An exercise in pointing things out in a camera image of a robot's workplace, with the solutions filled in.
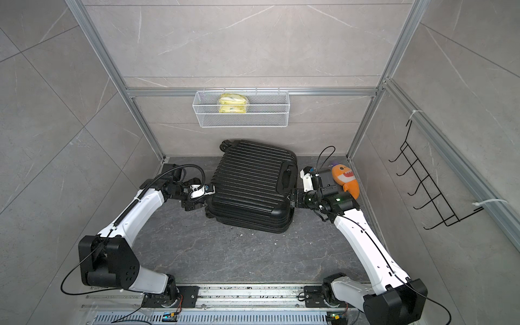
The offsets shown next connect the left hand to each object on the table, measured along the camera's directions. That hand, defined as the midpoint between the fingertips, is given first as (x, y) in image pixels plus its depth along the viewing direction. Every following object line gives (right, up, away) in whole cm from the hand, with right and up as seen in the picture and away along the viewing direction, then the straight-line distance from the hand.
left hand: (201, 189), depth 86 cm
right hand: (+40, -2, -10) cm, 41 cm away
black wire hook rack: (+82, -4, -23) cm, 86 cm away
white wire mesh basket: (+28, +39, +13) cm, 50 cm away
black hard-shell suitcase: (+23, +1, -4) cm, 24 cm away
